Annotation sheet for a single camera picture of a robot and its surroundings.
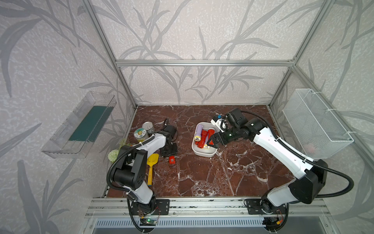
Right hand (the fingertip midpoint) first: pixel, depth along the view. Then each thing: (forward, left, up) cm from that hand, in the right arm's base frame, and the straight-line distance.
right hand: (213, 139), depth 75 cm
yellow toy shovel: (-2, +37, -19) cm, 42 cm away
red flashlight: (-3, +24, -18) cm, 30 cm away
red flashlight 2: (+13, +4, -15) cm, 20 cm away
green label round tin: (+13, +45, -13) cm, 49 cm away
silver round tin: (+19, +41, -15) cm, 48 cm away
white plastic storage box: (+1, +5, -17) cm, 18 cm away
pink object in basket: (-5, -49, -1) cm, 50 cm away
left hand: (+2, +23, -19) cm, 30 cm away
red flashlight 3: (+15, -1, -15) cm, 21 cm away
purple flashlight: (+14, +8, -15) cm, 22 cm away
